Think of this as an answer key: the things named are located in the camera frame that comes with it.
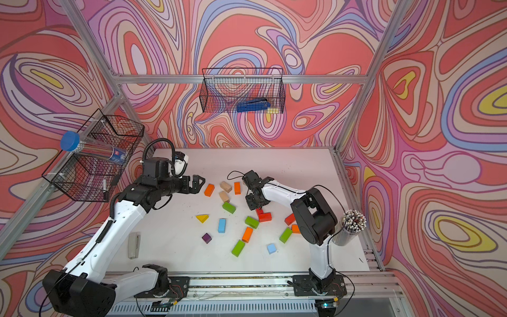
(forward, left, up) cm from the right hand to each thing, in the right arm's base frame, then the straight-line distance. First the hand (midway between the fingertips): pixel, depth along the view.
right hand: (257, 207), depth 94 cm
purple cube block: (-14, +22, +1) cm, 27 cm away
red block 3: (-6, -15, -1) cm, 16 cm away
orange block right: (-11, -17, 0) cm, 20 cm away
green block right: (-13, -12, -1) cm, 18 cm away
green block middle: (-7, +3, -1) cm, 8 cm away
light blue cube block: (-19, -5, 0) cm, 20 cm away
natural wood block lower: (+7, +16, 0) cm, 18 cm away
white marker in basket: (-5, +56, +25) cm, 62 cm away
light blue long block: (-8, +16, 0) cm, 18 cm away
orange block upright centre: (+12, +10, +1) cm, 16 cm away
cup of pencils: (-16, -35, +16) cm, 42 cm away
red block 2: (-5, -3, 0) cm, 6 cm away
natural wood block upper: (+12, +16, +1) cm, 20 cm away
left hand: (+1, +23, +24) cm, 33 cm away
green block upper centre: (+1, +14, -1) cm, 14 cm away
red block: (-2, -1, 0) cm, 2 cm away
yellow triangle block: (-5, +26, +1) cm, 26 cm away
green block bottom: (-19, +9, 0) cm, 21 cm away
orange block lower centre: (-13, +5, 0) cm, 14 cm away
